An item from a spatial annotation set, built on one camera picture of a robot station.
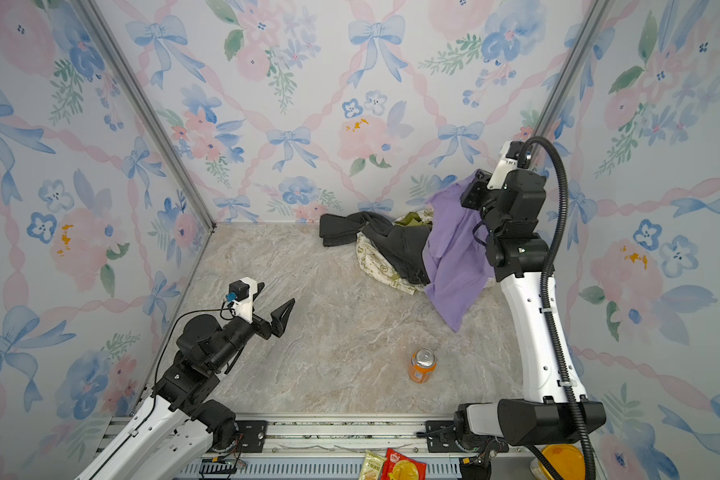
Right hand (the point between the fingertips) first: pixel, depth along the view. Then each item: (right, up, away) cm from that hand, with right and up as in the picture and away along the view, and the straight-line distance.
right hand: (477, 168), depth 64 cm
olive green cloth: (-5, -5, +52) cm, 52 cm away
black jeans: (-11, -16, +37) cm, 41 cm away
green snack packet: (-23, -67, +5) cm, 71 cm away
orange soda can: (-10, -46, +11) cm, 48 cm away
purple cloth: (-2, -19, +10) cm, 22 cm away
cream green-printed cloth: (-21, -21, +39) cm, 49 cm away
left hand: (-45, -27, +6) cm, 53 cm away
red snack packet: (-17, -67, +5) cm, 70 cm away
